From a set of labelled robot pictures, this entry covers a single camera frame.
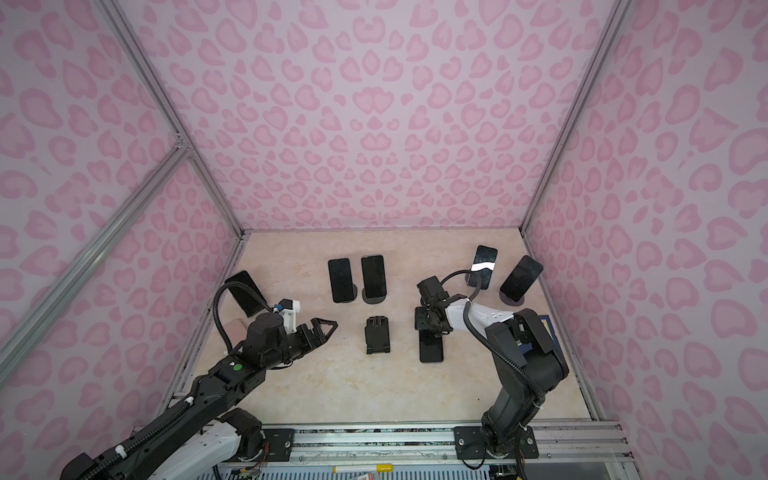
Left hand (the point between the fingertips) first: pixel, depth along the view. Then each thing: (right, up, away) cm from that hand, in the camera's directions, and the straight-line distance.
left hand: (331, 326), depth 78 cm
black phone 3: (+27, -9, +10) cm, 30 cm away
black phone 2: (+10, +12, +18) cm, 24 cm away
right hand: (+27, -2, +16) cm, 31 cm away
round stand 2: (+3, +6, +22) cm, 23 cm away
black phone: (0, +11, +17) cm, 20 cm away
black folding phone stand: (+12, -5, +7) cm, 15 cm away
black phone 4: (+46, +16, +22) cm, 54 cm away
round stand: (+10, +4, +22) cm, 25 cm away
